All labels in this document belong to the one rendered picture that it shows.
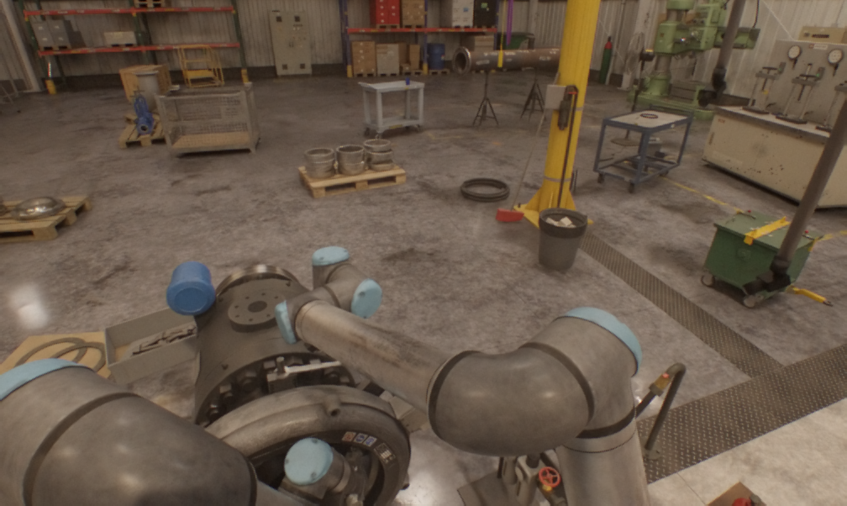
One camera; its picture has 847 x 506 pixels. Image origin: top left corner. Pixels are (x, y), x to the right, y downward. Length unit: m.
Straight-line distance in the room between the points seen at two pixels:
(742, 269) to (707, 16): 8.33
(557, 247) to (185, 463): 3.37
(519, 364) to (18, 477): 0.46
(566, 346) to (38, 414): 0.51
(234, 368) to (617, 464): 1.23
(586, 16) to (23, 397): 4.12
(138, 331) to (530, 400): 3.07
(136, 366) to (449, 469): 1.90
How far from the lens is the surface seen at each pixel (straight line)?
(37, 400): 0.51
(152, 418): 0.46
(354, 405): 1.30
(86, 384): 0.51
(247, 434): 1.25
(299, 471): 0.97
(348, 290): 0.95
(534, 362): 0.50
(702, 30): 11.51
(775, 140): 6.67
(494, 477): 2.25
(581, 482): 0.65
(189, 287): 1.76
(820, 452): 3.05
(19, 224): 5.60
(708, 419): 2.87
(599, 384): 0.53
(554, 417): 0.49
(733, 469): 2.70
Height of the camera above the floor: 1.89
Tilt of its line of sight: 28 degrees down
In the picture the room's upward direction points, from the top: straight up
